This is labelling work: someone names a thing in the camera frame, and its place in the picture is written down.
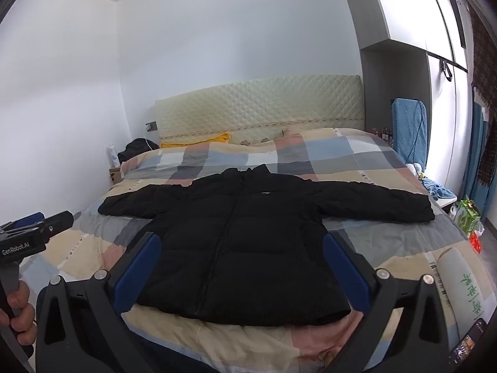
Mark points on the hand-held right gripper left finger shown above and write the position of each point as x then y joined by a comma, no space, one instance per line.
136,270

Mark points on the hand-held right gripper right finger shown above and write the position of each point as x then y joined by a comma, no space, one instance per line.
346,272

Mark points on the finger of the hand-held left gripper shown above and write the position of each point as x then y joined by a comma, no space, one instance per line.
32,219
58,223

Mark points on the black puffer jacket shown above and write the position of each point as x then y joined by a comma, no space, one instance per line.
252,241

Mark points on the black clothes pile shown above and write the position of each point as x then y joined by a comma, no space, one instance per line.
136,149

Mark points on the person's left hand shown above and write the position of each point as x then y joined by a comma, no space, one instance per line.
21,311

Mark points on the cardboard box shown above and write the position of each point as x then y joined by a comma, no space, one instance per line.
115,176

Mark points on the white spray bottle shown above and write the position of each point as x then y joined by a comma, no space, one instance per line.
113,157

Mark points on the white pillow with green print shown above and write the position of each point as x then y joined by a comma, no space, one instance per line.
462,291

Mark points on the blue crumpled cloth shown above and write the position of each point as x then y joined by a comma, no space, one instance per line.
438,190

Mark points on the small plush toy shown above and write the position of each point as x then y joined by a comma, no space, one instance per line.
418,170

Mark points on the bed with checked sheet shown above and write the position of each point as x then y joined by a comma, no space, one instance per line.
310,151

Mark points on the green plastic bag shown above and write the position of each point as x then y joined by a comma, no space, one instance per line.
466,217

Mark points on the red plastic bag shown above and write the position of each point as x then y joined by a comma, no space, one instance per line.
475,243

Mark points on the smartphone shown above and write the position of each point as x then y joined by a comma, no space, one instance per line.
468,342

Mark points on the row of small bottles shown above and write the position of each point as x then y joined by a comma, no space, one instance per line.
382,134

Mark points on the yellow pillow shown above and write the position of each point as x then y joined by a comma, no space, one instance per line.
202,142

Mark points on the blue curtain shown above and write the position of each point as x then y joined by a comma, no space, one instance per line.
475,155

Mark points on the cream quilted headboard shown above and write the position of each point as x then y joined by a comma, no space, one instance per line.
264,105

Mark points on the black hanger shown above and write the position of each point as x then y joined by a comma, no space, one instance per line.
446,70

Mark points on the grey white wardrobe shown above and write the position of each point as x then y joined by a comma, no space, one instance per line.
411,15

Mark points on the wall socket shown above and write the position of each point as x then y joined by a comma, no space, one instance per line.
151,126

